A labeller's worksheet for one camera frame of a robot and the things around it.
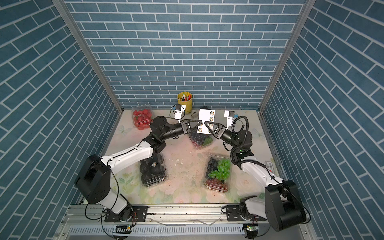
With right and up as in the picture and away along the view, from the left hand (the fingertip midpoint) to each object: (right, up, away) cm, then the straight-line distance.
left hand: (205, 125), depth 68 cm
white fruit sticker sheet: (0, +5, +2) cm, 5 cm away
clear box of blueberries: (-2, -10, +25) cm, 27 cm away
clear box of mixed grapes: (+7, -26, +13) cm, 30 cm away
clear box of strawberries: (-45, +6, +40) cm, 60 cm away
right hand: (+1, 0, +1) cm, 2 cm away
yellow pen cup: (-14, +20, +43) cm, 49 cm away
